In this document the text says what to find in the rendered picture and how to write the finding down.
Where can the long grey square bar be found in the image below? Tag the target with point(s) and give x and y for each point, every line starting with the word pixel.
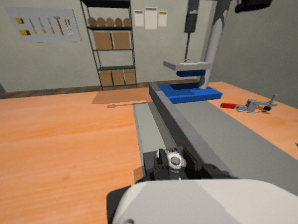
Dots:
pixel 182 131

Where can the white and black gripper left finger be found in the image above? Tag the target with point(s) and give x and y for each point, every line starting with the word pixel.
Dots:
pixel 160 172

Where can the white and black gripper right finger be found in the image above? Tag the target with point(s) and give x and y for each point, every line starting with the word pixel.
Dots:
pixel 195 169

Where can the grey toggle clamp with red handle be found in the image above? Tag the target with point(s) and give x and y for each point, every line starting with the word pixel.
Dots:
pixel 251 105

